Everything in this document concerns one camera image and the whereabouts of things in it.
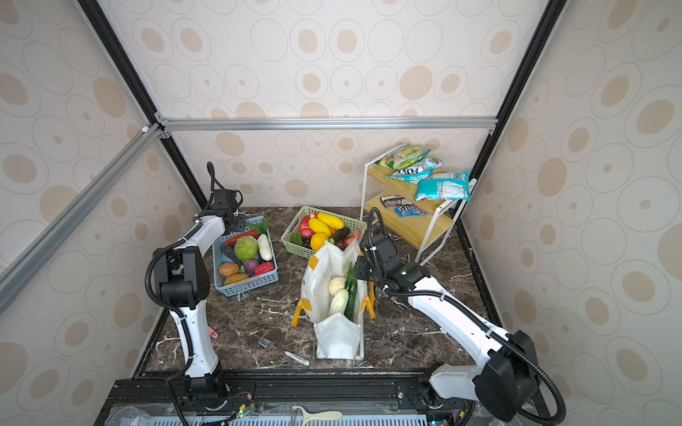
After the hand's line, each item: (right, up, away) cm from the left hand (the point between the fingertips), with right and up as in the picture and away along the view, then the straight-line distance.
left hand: (238, 213), depth 101 cm
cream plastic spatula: (+35, -56, -30) cm, 73 cm away
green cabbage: (+5, -13, -5) cm, 15 cm away
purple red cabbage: (+7, -19, -7) cm, 22 cm away
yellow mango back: (+36, -3, +5) cm, 36 cm away
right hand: (+46, -17, -21) cm, 53 cm away
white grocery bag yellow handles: (+39, -38, -24) cm, 59 cm away
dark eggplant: (+39, -8, +5) cm, 40 cm away
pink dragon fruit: (+25, -7, +4) cm, 27 cm away
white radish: (+12, -14, -5) cm, 19 cm away
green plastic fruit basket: (+20, -5, +6) cm, 22 cm away
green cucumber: (+43, -31, -14) cm, 55 cm away
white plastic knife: (+27, -45, -22) cm, 57 cm away
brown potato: (+1, -20, -9) cm, 22 cm away
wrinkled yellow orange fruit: (+32, -10, -7) cm, 34 cm away
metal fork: (+16, -42, -18) cm, 49 cm away
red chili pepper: (+12, -20, -7) cm, 24 cm away
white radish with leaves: (+39, -30, -17) cm, 52 cm away
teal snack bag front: (+73, +6, -26) cm, 77 cm away
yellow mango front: (+30, -5, +4) cm, 31 cm away
